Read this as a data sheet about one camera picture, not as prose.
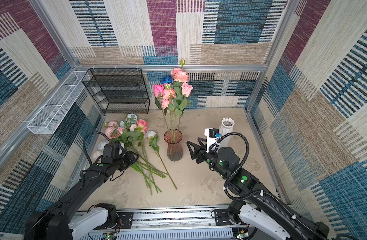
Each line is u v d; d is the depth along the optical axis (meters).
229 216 0.66
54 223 0.39
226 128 0.81
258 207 0.46
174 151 0.97
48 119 0.71
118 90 1.09
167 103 0.73
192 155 0.59
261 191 0.46
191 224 0.73
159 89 0.68
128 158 0.75
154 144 0.99
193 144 0.60
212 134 0.54
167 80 0.74
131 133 1.02
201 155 0.57
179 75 0.71
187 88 0.69
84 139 1.00
